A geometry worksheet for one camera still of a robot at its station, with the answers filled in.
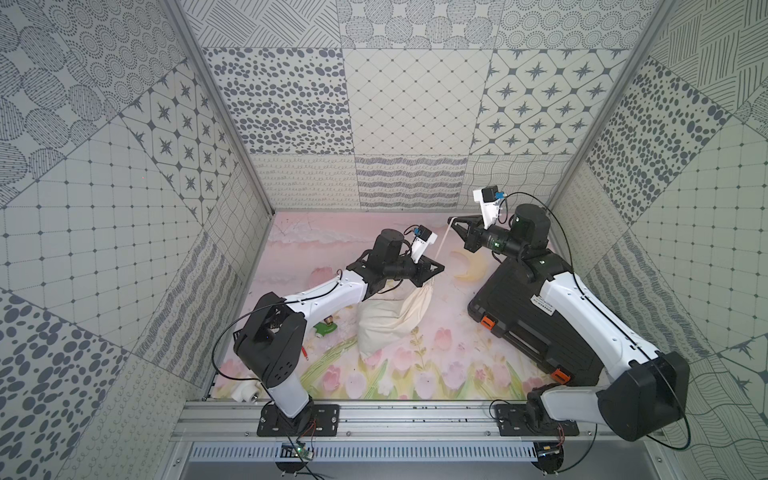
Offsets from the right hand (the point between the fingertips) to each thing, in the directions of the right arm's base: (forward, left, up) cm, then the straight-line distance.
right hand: (451, 221), depth 74 cm
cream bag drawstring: (-1, +1, +2) cm, 2 cm away
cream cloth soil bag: (-13, +17, -26) cm, 34 cm away
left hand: (-4, +1, -11) cm, 12 cm away
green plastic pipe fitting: (-16, +36, -31) cm, 50 cm away
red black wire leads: (-22, +41, -32) cm, 56 cm away
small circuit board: (-45, +37, -32) cm, 66 cm away
